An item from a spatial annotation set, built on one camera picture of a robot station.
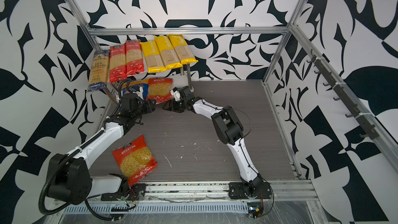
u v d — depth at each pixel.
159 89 1.02
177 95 0.91
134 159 0.81
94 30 0.92
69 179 0.41
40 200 0.35
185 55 0.81
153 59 0.80
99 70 0.74
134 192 0.74
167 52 0.83
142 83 1.03
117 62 0.78
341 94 0.55
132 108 0.65
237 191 0.74
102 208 0.71
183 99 0.83
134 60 0.79
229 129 0.59
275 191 0.78
